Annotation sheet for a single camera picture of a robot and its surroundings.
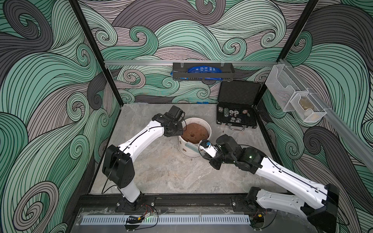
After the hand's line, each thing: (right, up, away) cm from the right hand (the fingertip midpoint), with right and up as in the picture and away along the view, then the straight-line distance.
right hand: (207, 154), depth 73 cm
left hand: (-14, +11, +10) cm, 21 cm away
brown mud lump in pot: (-5, +9, +17) cm, 20 cm away
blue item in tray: (+1, +50, +20) cm, 54 cm away
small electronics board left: (-37, -33, -4) cm, 50 cm away
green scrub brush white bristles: (-8, +5, -3) cm, 10 cm away
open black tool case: (+34, +28, +49) cm, 66 cm away
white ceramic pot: (-12, -2, +13) cm, 18 cm away
